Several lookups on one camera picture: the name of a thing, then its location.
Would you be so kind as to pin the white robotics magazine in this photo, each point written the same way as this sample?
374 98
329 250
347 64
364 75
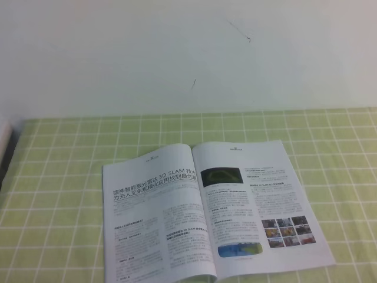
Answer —
218 209

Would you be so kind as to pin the green checkered tablecloth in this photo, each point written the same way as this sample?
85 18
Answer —
51 196

